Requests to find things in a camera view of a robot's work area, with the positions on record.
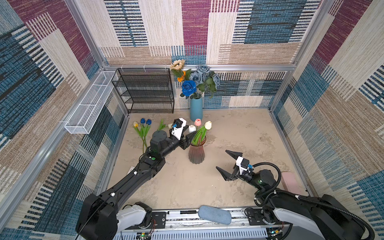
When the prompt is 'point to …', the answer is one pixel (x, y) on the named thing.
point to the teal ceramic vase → (196, 109)
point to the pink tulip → (197, 122)
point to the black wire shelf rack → (145, 90)
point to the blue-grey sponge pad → (218, 215)
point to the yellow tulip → (135, 124)
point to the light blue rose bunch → (206, 79)
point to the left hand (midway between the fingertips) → (192, 127)
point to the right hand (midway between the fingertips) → (221, 159)
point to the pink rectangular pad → (290, 183)
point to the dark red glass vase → (196, 155)
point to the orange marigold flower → (180, 79)
